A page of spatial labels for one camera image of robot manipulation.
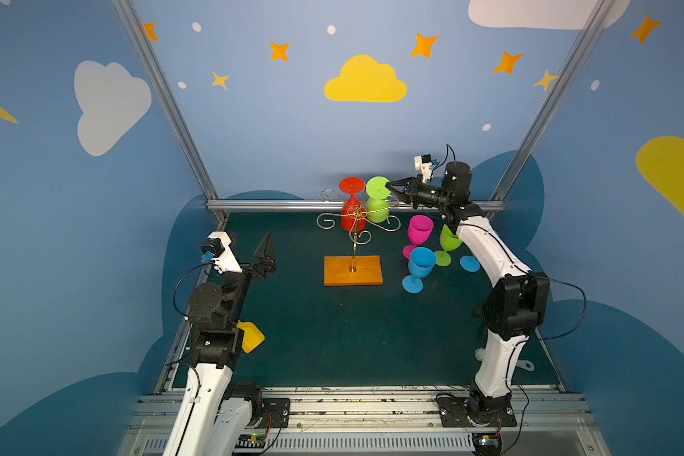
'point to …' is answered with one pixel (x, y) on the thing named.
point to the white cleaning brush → (524, 364)
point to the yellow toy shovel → (253, 336)
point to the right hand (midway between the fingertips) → (392, 182)
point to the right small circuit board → (486, 444)
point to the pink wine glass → (420, 229)
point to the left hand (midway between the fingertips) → (251, 232)
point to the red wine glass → (353, 215)
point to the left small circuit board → (251, 441)
